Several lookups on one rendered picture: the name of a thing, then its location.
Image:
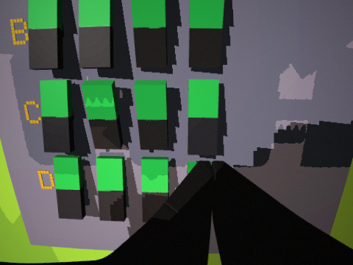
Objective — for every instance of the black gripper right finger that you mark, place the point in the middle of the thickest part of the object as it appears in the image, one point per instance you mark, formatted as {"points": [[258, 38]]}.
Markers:
{"points": [[252, 228]]}

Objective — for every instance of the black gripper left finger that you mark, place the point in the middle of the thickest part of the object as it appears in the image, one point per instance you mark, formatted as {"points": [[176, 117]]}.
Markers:
{"points": [[178, 234]]}

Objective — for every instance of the grey switch panel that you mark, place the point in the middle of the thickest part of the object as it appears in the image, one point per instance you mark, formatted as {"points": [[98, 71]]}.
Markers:
{"points": [[107, 105]]}

